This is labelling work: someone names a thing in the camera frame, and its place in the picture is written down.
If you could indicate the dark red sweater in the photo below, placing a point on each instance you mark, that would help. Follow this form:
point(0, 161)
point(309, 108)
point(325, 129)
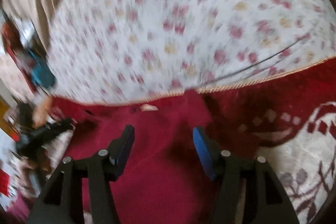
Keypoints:
point(157, 161)

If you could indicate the floral white duvet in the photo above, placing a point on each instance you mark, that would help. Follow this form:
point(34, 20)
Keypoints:
point(183, 24)

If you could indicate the blue plastic bag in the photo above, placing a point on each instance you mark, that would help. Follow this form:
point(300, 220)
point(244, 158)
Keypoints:
point(42, 74)

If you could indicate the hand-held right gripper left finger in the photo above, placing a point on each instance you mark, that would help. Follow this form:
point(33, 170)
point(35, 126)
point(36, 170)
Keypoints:
point(123, 150)

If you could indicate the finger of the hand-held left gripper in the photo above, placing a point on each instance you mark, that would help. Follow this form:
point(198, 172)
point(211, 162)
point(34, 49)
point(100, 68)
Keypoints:
point(59, 127)

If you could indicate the red and white patterned blanket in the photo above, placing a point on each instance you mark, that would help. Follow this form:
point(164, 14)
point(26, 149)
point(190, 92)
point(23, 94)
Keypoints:
point(288, 121)

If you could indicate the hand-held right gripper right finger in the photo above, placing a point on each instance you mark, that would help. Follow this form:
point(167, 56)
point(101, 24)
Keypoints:
point(204, 153)

